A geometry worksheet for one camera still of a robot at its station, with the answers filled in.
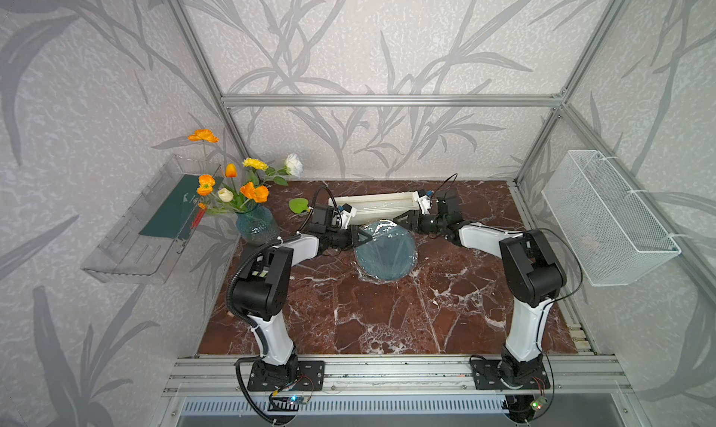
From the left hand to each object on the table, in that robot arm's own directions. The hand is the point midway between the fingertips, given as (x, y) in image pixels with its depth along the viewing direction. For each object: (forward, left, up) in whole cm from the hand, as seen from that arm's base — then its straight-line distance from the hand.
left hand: (371, 238), depth 91 cm
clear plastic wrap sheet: (-5, -7, -2) cm, 9 cm away
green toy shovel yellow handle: (+21, +29, -9) cm, 37 cm away
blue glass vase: (+4, +38, +1) cm, 38 cm away
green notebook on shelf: (-8, +49, +22) cm, 54 cm away
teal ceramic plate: (-6, -6, -2) cm, 9 cm away
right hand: (+6, -9, +2) cm, 11 cm away
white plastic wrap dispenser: (+15, -2, -2) cm, 15 cm away
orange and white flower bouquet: (+2, +41, +20) cm, 46 cm away
